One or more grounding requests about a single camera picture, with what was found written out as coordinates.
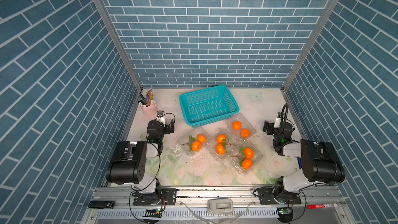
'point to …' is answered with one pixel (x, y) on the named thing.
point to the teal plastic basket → (207, 106)
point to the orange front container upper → (249, 152)
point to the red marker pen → (322, 206)
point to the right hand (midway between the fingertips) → (275, 122)
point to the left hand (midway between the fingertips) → (168, 119)
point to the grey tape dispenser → (220, 206)
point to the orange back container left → (237, 125)
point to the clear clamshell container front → (245, 157)
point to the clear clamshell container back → (245, 124)
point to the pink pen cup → (150, 111)
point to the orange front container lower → (246, 163)
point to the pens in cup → (149, 96)
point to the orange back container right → (244, 132)
